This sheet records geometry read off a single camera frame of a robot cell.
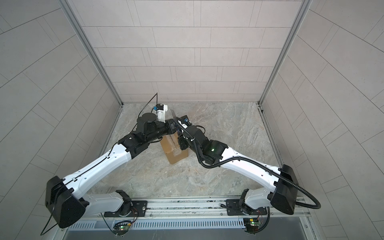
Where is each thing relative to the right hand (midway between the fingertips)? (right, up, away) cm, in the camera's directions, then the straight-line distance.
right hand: (178, 134), depth 71 cm
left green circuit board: (-24, -41, -7) cm, 48 cm away
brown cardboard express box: (-5, -6, +6) cm, 10 cm away
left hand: (+4, +6, -1) cm, 7 cm away
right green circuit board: (+34, -41, -3) cm, 54 cm away
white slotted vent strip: (+6, -41, -3) cm, 41 cm away
